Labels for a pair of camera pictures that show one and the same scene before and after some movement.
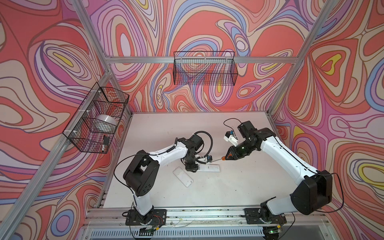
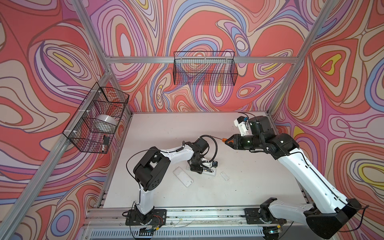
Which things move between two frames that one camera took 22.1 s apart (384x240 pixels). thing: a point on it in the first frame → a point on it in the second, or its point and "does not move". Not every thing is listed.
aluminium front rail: x=205 y=218 does not move
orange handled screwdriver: x=223 y=158 → x=224 y=140
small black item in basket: x=106 y=139 does not move
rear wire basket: x=207 y=68 does not move
